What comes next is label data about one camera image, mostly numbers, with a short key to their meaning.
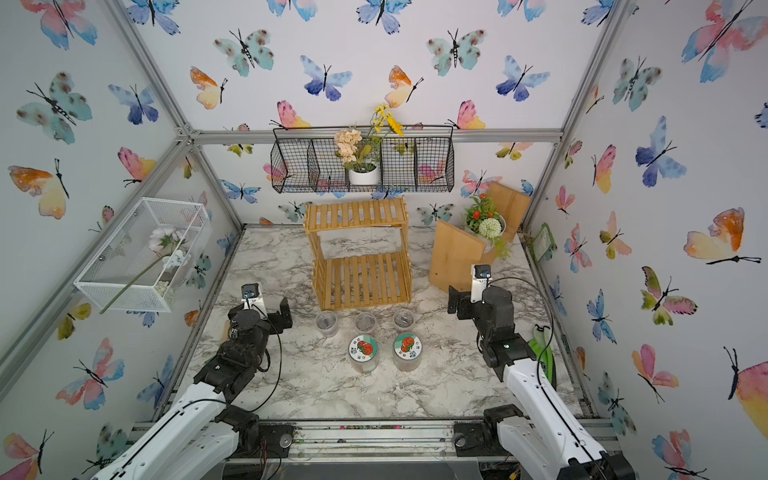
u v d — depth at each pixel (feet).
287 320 2.47
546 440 1.48
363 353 2.64
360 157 2.84
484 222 2.99
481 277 2.24
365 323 2.91
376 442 2.45
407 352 2.64
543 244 3.64
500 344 1.94
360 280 3.42
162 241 2.42
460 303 2.34
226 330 3.00
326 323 2.91
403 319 2.92
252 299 2.20
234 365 1.96
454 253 2.78
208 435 1.94
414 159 3.23
